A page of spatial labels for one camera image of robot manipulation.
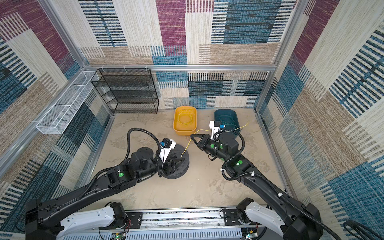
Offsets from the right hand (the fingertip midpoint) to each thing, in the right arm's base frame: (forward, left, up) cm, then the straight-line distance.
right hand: (189, 138), depth 68 cm
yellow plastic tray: (+36, +4, -30) cm, 47 cm away
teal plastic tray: (+43, -31, -29) cm, 60 cm away
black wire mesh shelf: (+51, +44, -11) cm, 68 cm away
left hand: (-6, +4, -4) cm, 8 cm away
